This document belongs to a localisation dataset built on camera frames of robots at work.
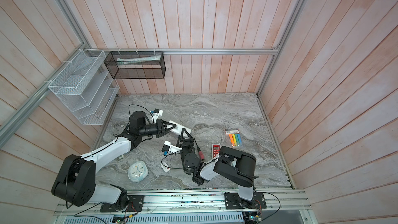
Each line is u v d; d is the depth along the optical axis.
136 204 0.73
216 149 0.90
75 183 0.42
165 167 0.86
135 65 1.04
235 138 0.95
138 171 0.81
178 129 0.78
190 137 0.73
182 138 0.71
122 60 0.90
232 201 0.73
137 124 0.65
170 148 0.70
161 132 0.73
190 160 0.62
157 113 0.79
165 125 0.75
